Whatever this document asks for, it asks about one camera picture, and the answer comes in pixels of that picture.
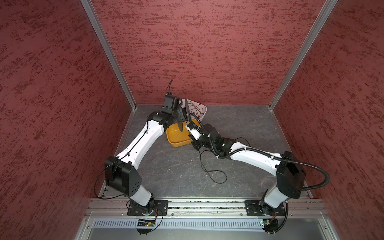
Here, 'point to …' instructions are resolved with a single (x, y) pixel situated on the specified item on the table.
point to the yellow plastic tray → (177, 138)
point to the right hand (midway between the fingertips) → (190, 137)
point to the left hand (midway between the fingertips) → (178, 114)
